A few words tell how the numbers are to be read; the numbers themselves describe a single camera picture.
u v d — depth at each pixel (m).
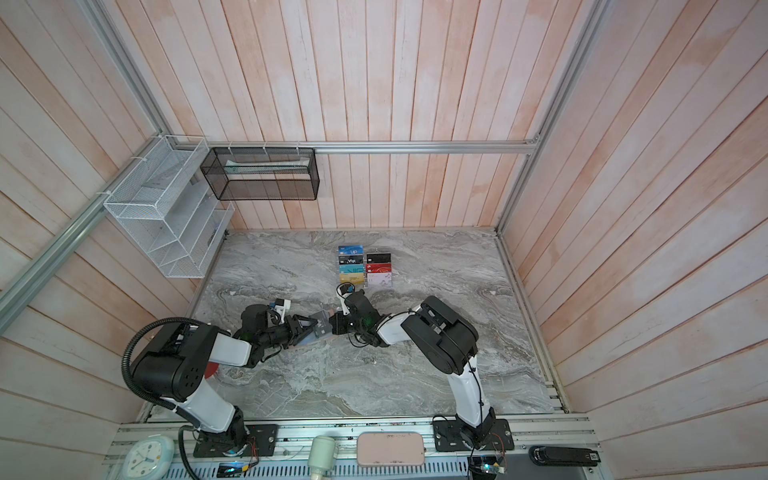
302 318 0.88
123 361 0.44
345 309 0.78
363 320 0.76
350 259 1.01
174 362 0.47
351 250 1.01
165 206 0.71
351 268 1.01
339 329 0.84
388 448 0.72
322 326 0.93
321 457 0.66
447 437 0.73
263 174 1.07
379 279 1.03
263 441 0.73
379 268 1.02
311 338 0.90
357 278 1.02
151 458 0.69
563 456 0.68
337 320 0.84
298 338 0.84
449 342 0.54
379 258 1.03
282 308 0.88
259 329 0.76
